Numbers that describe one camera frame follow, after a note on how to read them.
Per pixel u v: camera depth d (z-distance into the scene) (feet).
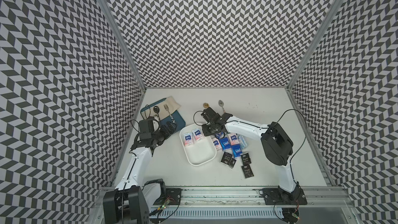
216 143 2.90
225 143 2.86
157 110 3.44
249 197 2.47
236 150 2.79
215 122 2.25
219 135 3.07
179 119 3.34
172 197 2.33
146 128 2.14
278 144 1.67
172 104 3.57
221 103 3.55
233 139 2.92
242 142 2.84
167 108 3.46
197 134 2.98
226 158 2.66
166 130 2.43
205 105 3.51
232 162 2.69
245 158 2.69
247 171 2.59
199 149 2.90
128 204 1.28
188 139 2.91
